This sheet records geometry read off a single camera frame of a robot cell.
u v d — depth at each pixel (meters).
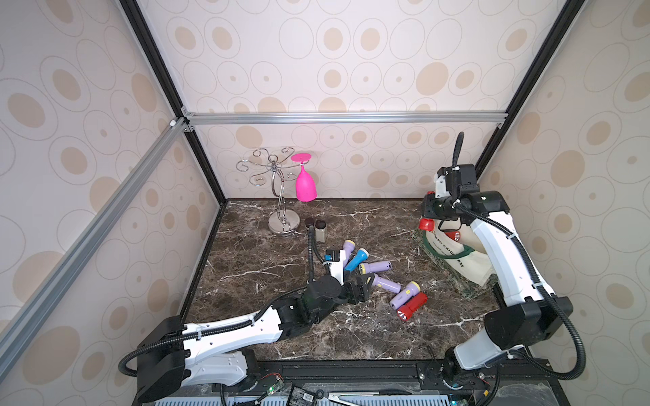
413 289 0.88
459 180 0.57
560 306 0.42
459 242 0.78
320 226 1.01
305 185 0.93
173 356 0.40
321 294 0.51
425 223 0.76
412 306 0.85
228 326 0.46
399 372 0.76
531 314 0.41
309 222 1.01
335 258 0.62
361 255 0.97
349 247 1.00
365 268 0.93
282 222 1.09
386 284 0.90
